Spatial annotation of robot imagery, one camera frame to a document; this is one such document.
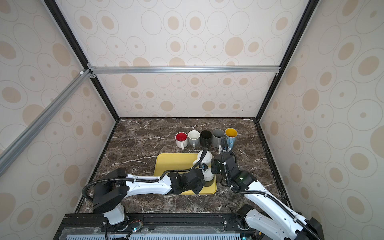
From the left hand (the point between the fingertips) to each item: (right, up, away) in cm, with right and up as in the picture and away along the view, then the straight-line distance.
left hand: (206, 182), depth 81 cm
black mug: (+1, +23, +17) cm, 29 cm away
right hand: (+5, +12, -1) cm, 13 cm away
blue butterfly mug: (+18, +26, +20) cm, 37 cm away
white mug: (-16, +23, +22) cm, 35 cm away
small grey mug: (-7, +24, +17) cm, 30 cm away
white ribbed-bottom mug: (-6, +10, +7) cm, 14 cm away
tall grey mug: (+8, +25, +18) cm, 32 cm away
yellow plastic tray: (-25, +8, +15) cm, 30 cm away
